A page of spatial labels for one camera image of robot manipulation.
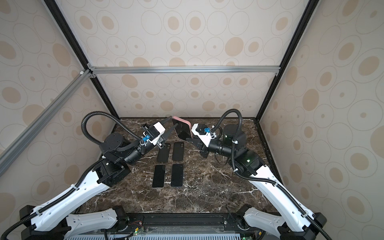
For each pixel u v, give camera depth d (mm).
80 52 830
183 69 895
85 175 433
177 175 912
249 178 431
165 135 474
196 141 563
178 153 1001
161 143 474
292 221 380
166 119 499
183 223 745
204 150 517
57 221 397
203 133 480
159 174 903
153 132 395
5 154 511
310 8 680
